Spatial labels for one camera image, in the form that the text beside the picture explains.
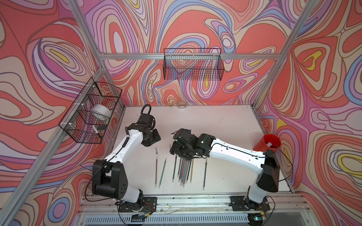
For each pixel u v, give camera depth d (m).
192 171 0.86
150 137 0.72
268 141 0.88
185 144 0.56
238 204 0.74
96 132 0.73
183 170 0.85
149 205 0.72
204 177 0.82
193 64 0.96
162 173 0.84
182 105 1.23
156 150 0.93
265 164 0.43
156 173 0.84
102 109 0.74
